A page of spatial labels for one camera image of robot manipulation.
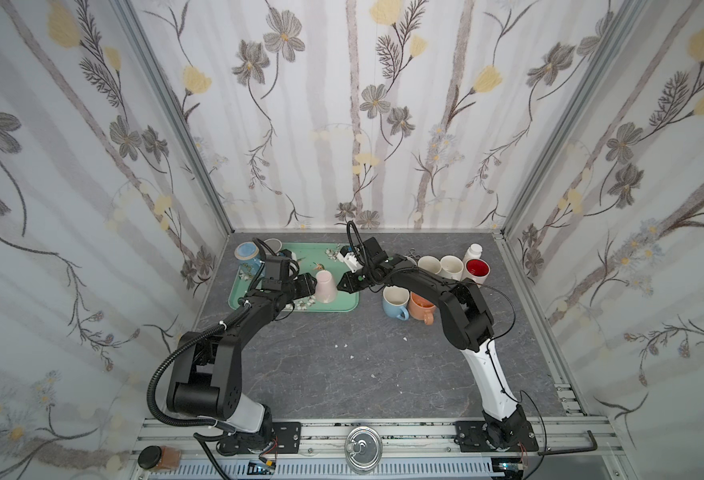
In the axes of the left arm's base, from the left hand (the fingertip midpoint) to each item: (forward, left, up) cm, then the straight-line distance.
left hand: (306, 273), depth 91 cm
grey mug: (+7, -41, -4) cm, 42 cm away
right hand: (0, -8, -2) cm, 8 cm away
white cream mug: (+7, -50, -8) cm, 51 cm away
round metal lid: (-47, -16, -1) cm, 49 cm away
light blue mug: (-9, -27, -3) cm, 29 cm away
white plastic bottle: (+10, -57, -2) cm, 58 cm away
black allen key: (-47, -74, -9) cm, 88 cm away
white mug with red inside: (+6, -59, -7) cm, 60 cm away
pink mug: (-3, -6, -7) cm, 9 cm away
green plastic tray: (+16, 0, -13) cm, 21 cm away
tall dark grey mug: (+15, +13, -3) cm, 20 cm away
